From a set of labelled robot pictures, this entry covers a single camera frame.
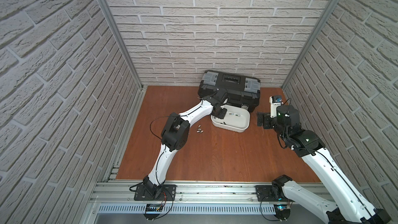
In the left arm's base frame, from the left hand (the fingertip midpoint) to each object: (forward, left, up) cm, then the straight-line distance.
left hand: (224, 112), depth 96 cm
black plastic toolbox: (+10, -11, +10) cm, 18 cm away
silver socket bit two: (+2, -10, -6) cm, 13 cm away
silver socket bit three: (-6, +16, -7) cm, 18 cm away
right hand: (-14, -18, +21) cm, 31 cm away
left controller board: (-49, +37, -11) cm, 62 cm away
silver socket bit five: (-10, +15, -7) cm, 20 cm away
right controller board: (-51, -23, -7) cm, 57 cm away
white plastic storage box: (-1, -9, -7) cm, 12 cm away
